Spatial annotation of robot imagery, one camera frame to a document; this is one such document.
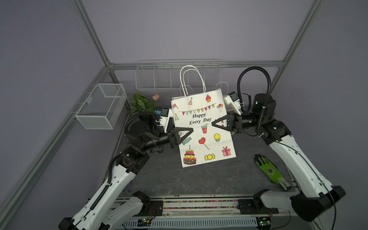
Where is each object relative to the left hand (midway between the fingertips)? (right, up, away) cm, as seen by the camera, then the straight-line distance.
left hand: (192, 132), depth 55 cm
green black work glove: (+48, -26, +29) cm, 62 cm away
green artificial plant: (-30, +14, +28) cm, 44 cm away
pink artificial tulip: (-22, +19, +34) cm, 45 cm away
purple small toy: (-35, -33, +24) cm, 54 cm away
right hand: (+8, +3, 0) cm, 8 cm away
